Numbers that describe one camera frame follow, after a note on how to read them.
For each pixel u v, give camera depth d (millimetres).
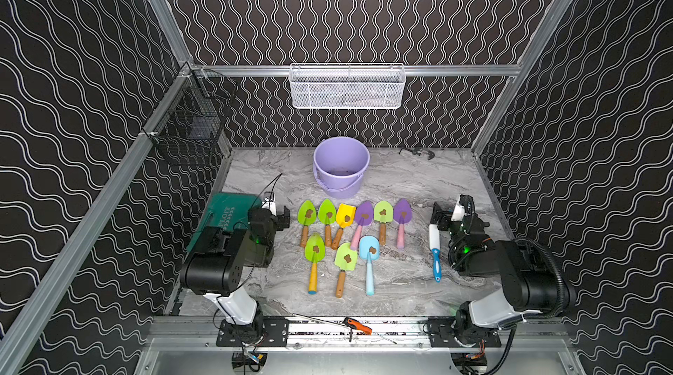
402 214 995
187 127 926
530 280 456
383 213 1002
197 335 760
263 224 732
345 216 980
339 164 1094
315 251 901
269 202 818
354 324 749
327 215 985
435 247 888
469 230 692
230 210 948
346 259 883
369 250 901
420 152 1207
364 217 980
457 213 811
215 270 465
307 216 999
